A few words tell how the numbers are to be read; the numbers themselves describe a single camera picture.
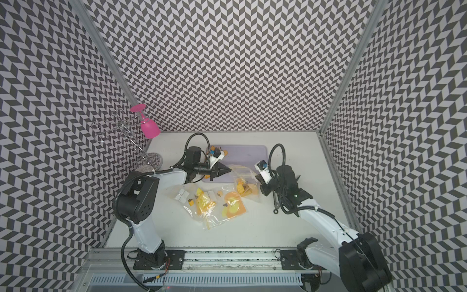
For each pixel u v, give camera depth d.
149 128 0.93
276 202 0.88
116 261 0.75
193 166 0.77
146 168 0.96
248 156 1.06
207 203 0.85
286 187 0.62
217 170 0.81
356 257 0.40
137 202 0.49
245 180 0.88
